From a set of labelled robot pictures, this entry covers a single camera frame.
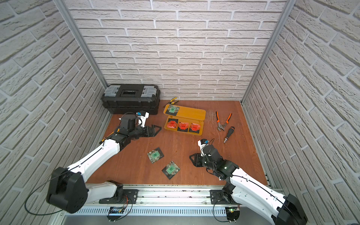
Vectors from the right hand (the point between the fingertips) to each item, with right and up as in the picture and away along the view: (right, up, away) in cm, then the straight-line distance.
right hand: (193, 157), depth 79 cm
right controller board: (+20, -26, -9) cm, 34 cm away
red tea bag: (-14, +18, +24) cm, 34 cm away
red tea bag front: (-6, +15, +23) cm, 28 cm away
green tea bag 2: (-24, -2, +10) cm, 26 cm away
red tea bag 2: (+2, +15, +21) cm, 26 cm away
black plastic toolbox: (-45, +37, +21) cm, 61 cm away
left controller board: (-41, -27, -8) cm, 50 cm away
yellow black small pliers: (-17, +35, +38) cm, 55 cm away
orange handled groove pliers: (+22, +16, +24) cm, 36 cm away
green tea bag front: (-13, -9, +4) cm, 16 cm away
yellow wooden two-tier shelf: (-5, +21, +15) cm, 26 cm away
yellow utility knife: (-62, +8, +19) cm, 66 cm away
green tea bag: (-13, +28, +15) cm, 35 cm away
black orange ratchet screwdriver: (+28, +12, +19) cm, 35 cm away
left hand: (-21, +18, +2) cm, 27 cm away
